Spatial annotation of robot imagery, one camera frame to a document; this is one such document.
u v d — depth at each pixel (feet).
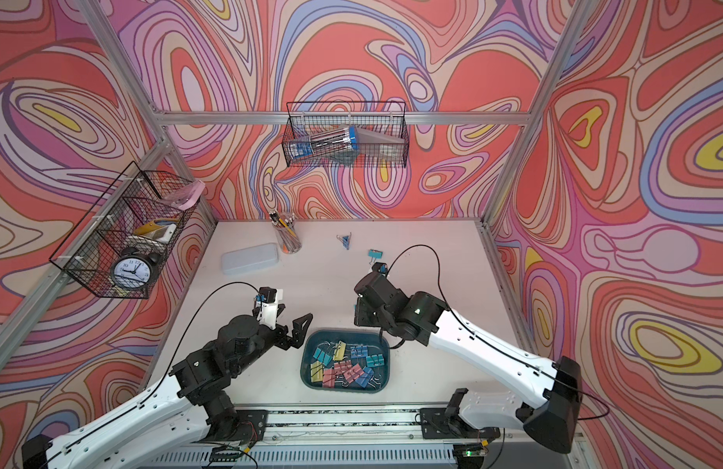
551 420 1.21
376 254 3.56
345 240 3.56
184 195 2.75
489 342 1.43
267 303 2.02
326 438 2.40
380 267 2.14
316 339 2.76
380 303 1.69
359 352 2.70
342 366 2.64
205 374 1.72
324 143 2.61
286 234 3.39
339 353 2.73
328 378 2.61
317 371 2.64
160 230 2.45
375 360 2.70
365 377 2.62
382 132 2.71
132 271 2.21
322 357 2.74
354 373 2.57
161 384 1.64
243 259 3.48
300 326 2.11
